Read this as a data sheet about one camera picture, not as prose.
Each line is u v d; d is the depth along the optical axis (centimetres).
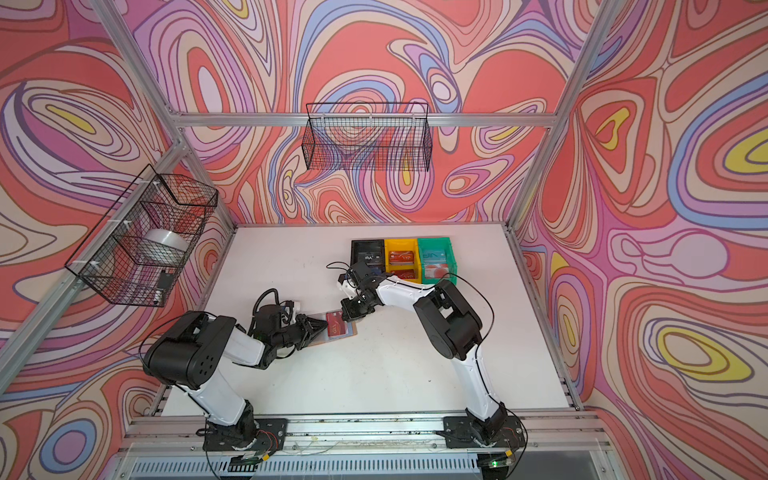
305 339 84
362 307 83
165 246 70
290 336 81
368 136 96
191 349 49
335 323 93
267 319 75
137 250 74
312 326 86
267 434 73
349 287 88
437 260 107
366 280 79
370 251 108
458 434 73
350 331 91
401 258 108
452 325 56
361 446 73
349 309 84
